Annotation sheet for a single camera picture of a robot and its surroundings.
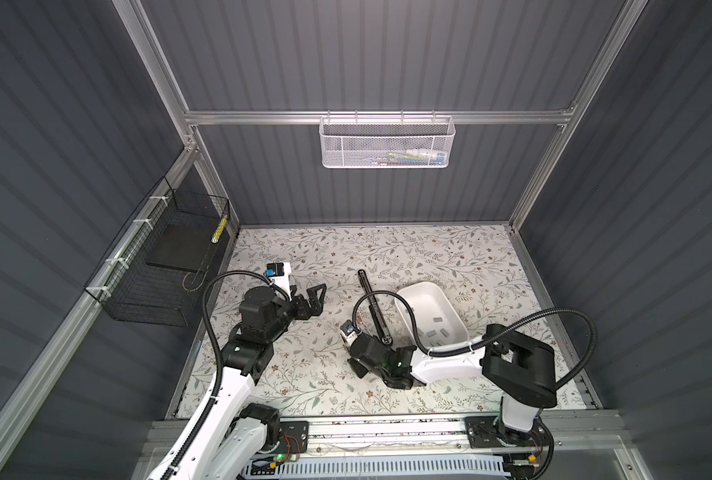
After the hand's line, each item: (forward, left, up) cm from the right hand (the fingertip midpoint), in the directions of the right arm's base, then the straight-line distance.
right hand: (352, 350), depth 86 cm
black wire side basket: (+10, +47, +26) cm, 55 cm away
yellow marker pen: (+23, +36, +26) cm, 50 cm away
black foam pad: (+16, +42, +28) cm, 53 cm away
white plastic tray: (+10, -27, -3) cm, 29 cm away
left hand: (+9, +10, +21) cm, 24 cm away
